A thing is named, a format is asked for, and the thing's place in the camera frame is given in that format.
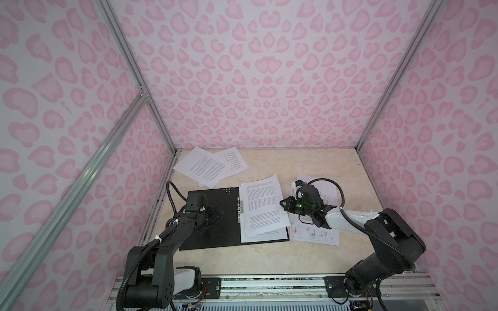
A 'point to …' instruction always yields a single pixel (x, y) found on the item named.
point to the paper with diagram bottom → (311, 233)
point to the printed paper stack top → (252, 230)
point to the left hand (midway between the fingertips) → (217, 213)
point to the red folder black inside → (226, 231)
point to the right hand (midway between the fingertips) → (280, 201)
